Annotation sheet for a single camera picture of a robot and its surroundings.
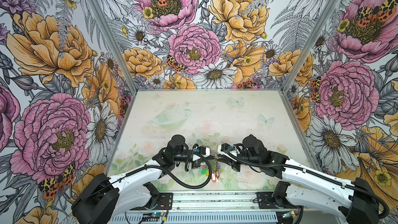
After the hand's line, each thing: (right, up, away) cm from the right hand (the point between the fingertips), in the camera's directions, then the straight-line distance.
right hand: (221, 161), depth 73 cm
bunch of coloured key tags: (-2, -10, +8) cm, 13 cm away
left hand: (-4, +1, +1) cm, 4 cm away
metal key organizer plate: (-2, -4, +4) cm, 6 cm away
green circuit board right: (+30, -23, -1) cm, 38 cm away
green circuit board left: (-29, -23, -2) cm, 37 cm away
